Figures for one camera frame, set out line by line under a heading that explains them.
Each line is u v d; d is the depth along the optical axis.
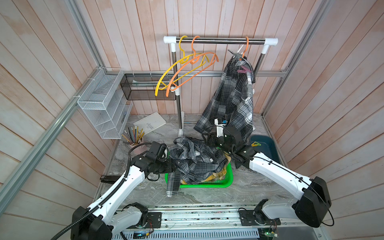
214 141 0.68
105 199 0.42
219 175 0.81
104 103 0.69
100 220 0.39
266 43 0.59
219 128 0.67
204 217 0.76
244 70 0.58
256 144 1.02
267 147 1.00
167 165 0.69
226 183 0.78
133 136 0.94
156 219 0.73
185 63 0.69
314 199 0.40
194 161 0.81
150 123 1.14
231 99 0.76
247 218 0.73
